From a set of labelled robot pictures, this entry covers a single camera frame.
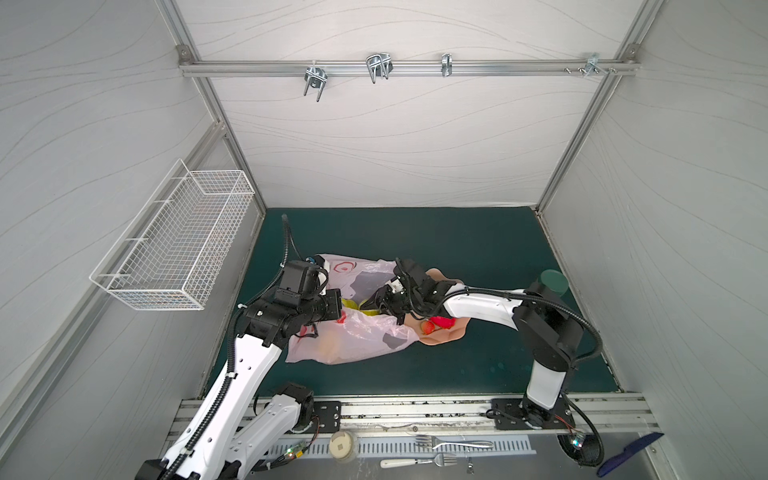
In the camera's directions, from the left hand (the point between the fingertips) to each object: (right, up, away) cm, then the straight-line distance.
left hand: (345, 296), depth 73 cm
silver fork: (+21, -34, -4) cm, 40 cm away
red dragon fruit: (+27, -10, +13) cm, 31 cm away
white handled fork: (+23, -38, -4) cm, 44 cm away
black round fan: (+59, -37, -2) cm, 70 cm away
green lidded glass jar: (+61, +1, +17) cm, 64 cm away
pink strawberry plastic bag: (+4, -8, -3) cm, 10 cm away
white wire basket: (-40, +12, -4) cm, 42 cm away
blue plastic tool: (+67, -36, -4) cm, 76 cm away
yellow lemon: (0, -6, +15) cm, 16 cm away
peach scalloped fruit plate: (+29, -13, +11) cm, 34 cm away
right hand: (+4, -4, +7) cm, 10 cm away
